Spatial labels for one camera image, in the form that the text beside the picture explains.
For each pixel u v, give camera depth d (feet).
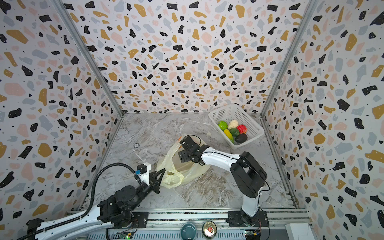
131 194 1.74
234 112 3.85
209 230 2.05
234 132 3.39
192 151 2.26
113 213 1.80
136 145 3.37
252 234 2.35
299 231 2.21
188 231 2.30
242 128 3.45
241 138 3.34
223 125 3.52
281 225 2.44
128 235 2.31
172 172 2.28
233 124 3.57
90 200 1.70
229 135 3.35
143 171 1.96
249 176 1.56
